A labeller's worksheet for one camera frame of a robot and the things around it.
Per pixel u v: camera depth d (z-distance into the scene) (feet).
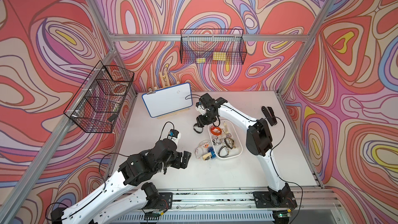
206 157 2.77
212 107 2.32
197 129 3.21
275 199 2.13
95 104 2.46
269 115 3.43
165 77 2.83
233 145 2.91
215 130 3.20
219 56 2.97
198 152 2.93
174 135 1.95
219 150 2.90
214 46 3.14
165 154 1.63
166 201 2.36
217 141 3.02
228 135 3.20
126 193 1.50
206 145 2.98
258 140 1.86
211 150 2.81
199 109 2.89
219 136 3.05
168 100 2.94
